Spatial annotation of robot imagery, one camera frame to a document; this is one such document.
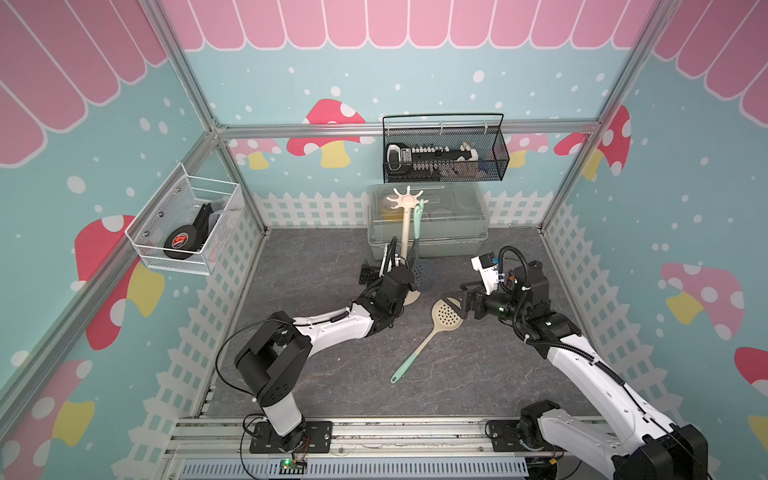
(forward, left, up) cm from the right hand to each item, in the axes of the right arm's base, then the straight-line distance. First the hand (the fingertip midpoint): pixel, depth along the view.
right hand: (452, 291), depth 75 cm
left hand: (+13, +18, -5) cm, 23 cm away
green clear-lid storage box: (+35, -7, -7) cm, 36 cm away
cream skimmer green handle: (+4, -1, -22) cm, 22 cm away
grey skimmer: (+13, +6, -8) cm, 16 cm away
